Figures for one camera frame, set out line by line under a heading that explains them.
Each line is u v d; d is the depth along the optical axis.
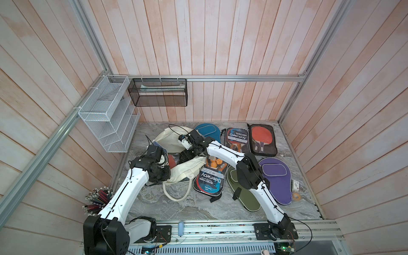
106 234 0.38
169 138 0.89
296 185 0.88
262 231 0.73
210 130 1.11
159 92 1.04
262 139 1.18
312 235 0.67
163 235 0.73
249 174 0.62
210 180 0.88
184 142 0.88
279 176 0.91
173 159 0.93
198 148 0.73
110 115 0.71
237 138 1.08
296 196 0.85
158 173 0.66
